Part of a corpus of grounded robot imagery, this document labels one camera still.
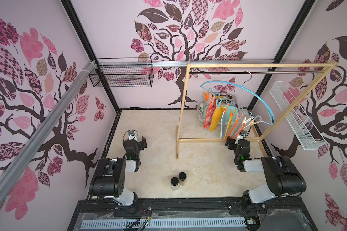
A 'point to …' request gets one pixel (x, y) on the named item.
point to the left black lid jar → (174, 184)
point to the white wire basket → (307, 136)
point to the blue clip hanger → (233, 103)
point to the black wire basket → (122, 77)
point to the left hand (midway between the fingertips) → (135, 139)
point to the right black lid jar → (182, 178)
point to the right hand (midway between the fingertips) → (234, 138)
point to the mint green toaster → (230, 111)
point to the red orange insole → (209, 113)
